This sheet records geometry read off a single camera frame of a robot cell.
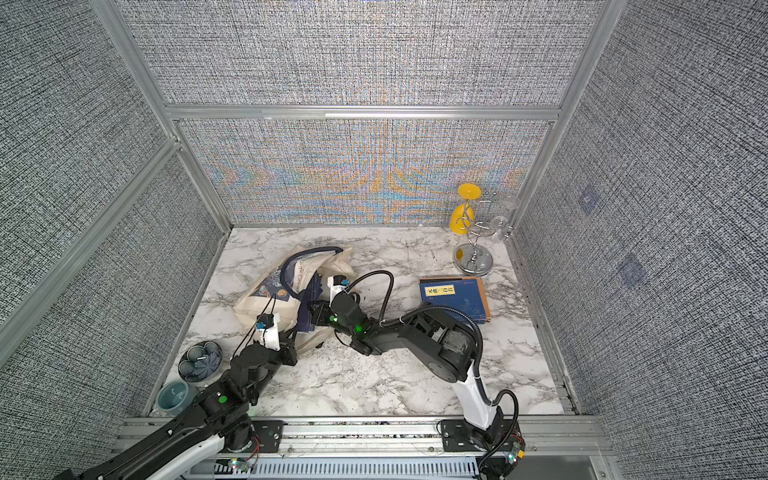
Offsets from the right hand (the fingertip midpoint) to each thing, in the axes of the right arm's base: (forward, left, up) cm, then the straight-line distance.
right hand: (303, 298), depth 85 cm
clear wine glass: (+26, -62, +2) cm, 67 cm away
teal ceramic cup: (-24, +32, -9) cm, 41 cm away
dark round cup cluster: (-15, +29, -9) cm, 33 cm away
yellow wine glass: (+27, -49, +6) cm, 56 cm away
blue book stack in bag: (-1, -4, +6) cm, 7 cm away
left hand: (-9, -1, 0) cm, 9 cm away
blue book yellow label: (+4, -48, -5) cm, 49 cm away
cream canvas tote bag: (-1, +2, +6) cm, 7 cm away
